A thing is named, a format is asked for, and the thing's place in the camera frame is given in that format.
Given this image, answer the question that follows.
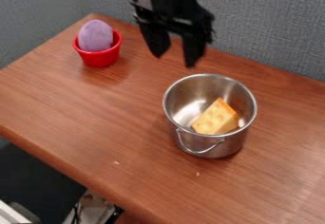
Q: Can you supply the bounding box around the red cup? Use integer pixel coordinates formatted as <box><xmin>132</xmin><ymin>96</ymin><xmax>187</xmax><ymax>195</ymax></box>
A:
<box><xmin>72</xmin><ymin>29</ymin><xmax>121</xmax><ymax>67</ymax></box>

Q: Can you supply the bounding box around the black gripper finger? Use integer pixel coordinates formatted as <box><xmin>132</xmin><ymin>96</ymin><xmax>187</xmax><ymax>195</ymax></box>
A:
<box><xmin>183</xmin><ymin>32</ymin><xmax>206</xmax><ymax>67</ymax></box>
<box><xmin>139</xmin><ymin>24</ymin><xmax>171</xmax><ymax>58</ymax></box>

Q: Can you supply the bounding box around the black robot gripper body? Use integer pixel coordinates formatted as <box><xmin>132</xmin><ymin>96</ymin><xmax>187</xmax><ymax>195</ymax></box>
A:
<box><xmin>128</xmin><ymin>0</ymin><xmax>215</xmax><ymax>45</ymax></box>

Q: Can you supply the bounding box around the purple plush egg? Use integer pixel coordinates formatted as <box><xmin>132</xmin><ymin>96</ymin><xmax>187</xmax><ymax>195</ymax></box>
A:
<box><xmin>77</xmin><ymin>19</ymin><xmax>112</xmax><ymax>52</ymax></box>

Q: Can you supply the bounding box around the yellow cheese wedge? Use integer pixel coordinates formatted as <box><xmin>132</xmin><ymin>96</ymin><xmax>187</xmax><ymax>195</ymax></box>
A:
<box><xmin>191</xmin><ymin>98</ymin><xmax>238</xmax><ymax>135</ymax></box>

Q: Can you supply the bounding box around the grey equipment under table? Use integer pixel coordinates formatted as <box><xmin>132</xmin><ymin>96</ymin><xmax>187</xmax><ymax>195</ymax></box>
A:
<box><xmin>62</xmin><ymin>190</ymin><xmax>123</xmax><ymax>224</ymax></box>

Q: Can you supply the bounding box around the metal pot with handle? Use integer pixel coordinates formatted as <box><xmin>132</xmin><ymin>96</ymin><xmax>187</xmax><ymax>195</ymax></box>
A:
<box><xmin>161</xmin><ymin>74</ymin><xmax>258</xmax><ymax>159</ymax></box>

